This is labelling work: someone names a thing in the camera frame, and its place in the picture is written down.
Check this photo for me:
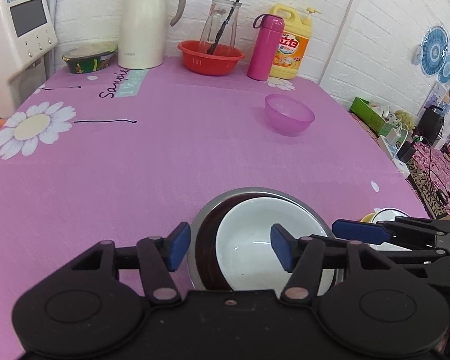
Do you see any pink floral tablecloth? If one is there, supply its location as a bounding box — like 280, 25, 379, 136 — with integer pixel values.
0, 58, 425, 359

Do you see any red plastic basket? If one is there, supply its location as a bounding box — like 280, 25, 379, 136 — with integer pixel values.
178, 41, 245, 77

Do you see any purple translucent plastic bowl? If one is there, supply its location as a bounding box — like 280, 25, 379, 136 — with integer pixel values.
264, 94, 315, 136

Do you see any clear glass pitcher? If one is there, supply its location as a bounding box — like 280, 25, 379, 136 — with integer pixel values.
198, 0, 244, 56

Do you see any white power strip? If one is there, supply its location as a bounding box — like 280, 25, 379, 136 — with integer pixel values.
377, 128, 410, 179

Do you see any blue decorative plates wall sticker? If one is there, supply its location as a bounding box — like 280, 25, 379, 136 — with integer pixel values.
410, 24, 450, 89

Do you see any black stirring stick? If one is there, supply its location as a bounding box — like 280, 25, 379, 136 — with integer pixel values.
205, 0, 244, 56

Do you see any yellow rimmed white plate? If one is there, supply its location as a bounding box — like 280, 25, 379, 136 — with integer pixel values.
361, 208, 409, 251

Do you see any dark maroon bowl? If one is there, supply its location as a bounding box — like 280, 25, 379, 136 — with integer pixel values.
194, 193, 286, 291

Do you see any cream thermos jug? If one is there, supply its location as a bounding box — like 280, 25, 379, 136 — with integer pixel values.
118, 0, 186, 70

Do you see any yellow dish soap bottle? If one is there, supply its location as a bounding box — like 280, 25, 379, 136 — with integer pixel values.
270, 4, 321, 80

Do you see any green box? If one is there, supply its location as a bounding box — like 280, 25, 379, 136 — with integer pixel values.
349, 97, 387, 136

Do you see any white ceramic bowl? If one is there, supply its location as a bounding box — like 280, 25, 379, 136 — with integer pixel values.
214, 197, 336, 296

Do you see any white countertop appliance with screen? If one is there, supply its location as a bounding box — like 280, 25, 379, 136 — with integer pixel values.
0, 0, 57, 119

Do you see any stainless steel bowl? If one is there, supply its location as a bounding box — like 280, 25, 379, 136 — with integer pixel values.
187, 187, 333, 296

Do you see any black speaker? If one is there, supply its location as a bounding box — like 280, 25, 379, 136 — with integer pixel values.
416, 106, 444, 146

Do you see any pink thermos bottle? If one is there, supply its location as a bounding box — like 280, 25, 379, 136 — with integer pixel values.
247, 14, 284, 81

